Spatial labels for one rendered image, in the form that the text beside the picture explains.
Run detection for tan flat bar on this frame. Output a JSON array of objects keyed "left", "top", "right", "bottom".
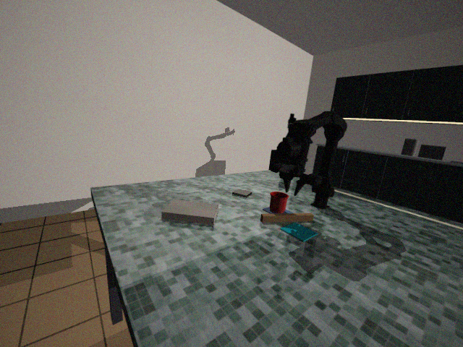
[{"left": 260, "top": 213, "right": 314, "bottom": 223}]

